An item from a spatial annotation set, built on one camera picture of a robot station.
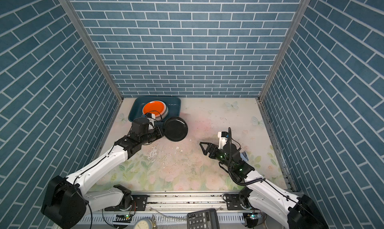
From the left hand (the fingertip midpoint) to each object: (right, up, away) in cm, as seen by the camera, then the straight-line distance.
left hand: (168, 128), depth 81 cm
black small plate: (+3, -1, +3) cm, 5 cm away
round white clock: (-8, -41, -16) cm, 44 cm away
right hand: (+19, -8, -3) cm, 21 cm away
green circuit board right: (+43, -43, -10) cm, 61 cm away
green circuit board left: (-20, -43, -9) cm, 49 cm away
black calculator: (+19, -41, -14) cm, 47 cm away
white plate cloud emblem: (-10, +6, +23) cm, 25 cm away
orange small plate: (-15, +12, +27) cm, 33 cm away
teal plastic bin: (-4, +15, +34) cm, 38 cm away
